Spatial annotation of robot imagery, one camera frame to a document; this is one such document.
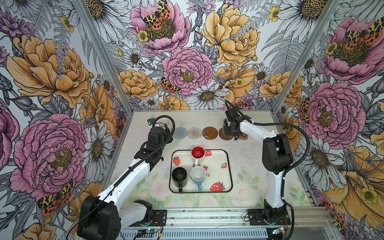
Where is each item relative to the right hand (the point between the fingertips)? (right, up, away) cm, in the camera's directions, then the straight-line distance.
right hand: (230, 136), depth 99 cm
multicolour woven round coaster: (-23, +1, +9) cm, 25 cm away
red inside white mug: (-21, -10, -5) cm, 24 cm away
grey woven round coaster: (-34, +1, +10) cm, 35 cm away
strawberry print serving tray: (-11, -22, -9) cm, 26 cm away
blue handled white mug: (-21, -21, -12) cm, 32 cm away
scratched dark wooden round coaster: (-12, +1, +9) cm, 15 cm away
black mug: (-32, -22, -13) cm, 40 cm away
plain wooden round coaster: (-4, -1, +8) cm, 10 cm away
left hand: (-40, +2, -16) cm, 43 cm away
